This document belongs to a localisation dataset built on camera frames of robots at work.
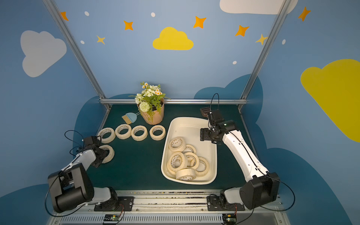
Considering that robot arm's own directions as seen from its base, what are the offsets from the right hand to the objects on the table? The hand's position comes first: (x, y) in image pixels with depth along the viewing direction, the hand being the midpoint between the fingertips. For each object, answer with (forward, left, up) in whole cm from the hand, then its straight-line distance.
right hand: (210, 134), depth 81 cm
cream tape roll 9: (-17, +4, -16) cm, 24 cm away
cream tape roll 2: (+13, +64, -16) cm, 68 cm away
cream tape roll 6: (+2, +21, -17) cm, 27 cm away
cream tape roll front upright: (-21, +13, -8) cm, 26 cm away
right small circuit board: (-38, -11, -22) cm, 46 cm away
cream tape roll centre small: (-1, +12, -17) cm, 21 cm away
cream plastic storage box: (+18, +12, -20) cm, 30 cm away
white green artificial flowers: (+18, +38, +11) cm, 43 cm away
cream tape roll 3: (+5, +47, -16) cm, 50 cm away
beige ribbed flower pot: (+21, +40, -11) cm, 46 cm away
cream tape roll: (+2, +69, -16) cm, 71 cm away
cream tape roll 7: (-11, +19, -15) cm, 27 cm away
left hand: (-11, +69, -15) cm, 71 cm away
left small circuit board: (-42, +51, -19) cm, 69 cm away
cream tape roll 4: (+15, +36, -16) cm, 43 cm away
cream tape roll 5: (-10, +62, -15) cm, 65 cm away
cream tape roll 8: (-10, +9, -15) cm, 20 cm away
